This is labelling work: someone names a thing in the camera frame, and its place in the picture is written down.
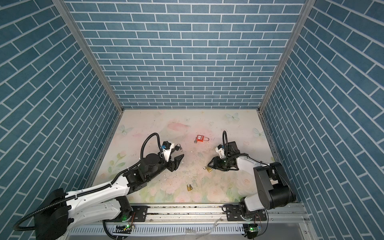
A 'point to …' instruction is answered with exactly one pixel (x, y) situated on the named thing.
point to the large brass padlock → (209, 169)
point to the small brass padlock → (189, 187)
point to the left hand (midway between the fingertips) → (180, 153)
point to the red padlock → (201, 138)
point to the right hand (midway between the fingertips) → (210, 164)
